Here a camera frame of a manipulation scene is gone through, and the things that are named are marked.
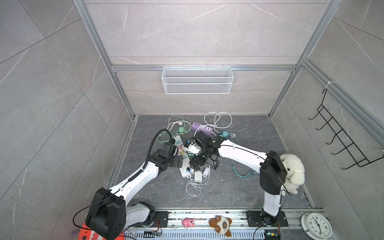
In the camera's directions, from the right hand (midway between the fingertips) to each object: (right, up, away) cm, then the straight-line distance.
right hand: (195, 158), depth 86 cm
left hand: (-14, +2, +1) cm, 14 cm away
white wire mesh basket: (+1, +51, +15) cm, 53 cm away
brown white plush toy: (+13, -28, -16) cm, 35 cm away
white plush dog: (+48, -3, -15) cm, 51 cm away
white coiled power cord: (+20, +24, +33) cm, 46 cm away
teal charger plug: (+21, +14, +18) cm, 31 cm away
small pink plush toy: (-4, -28, -15) cm, 32 cm away
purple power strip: (+7, +17, +22) cm, 28 cm away
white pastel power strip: (-5, -7, +1) cm, 9 cm away
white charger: (+6, -8, 0) cm, 10 cm away
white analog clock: (+56, -28, -17) cm, 65 cm away
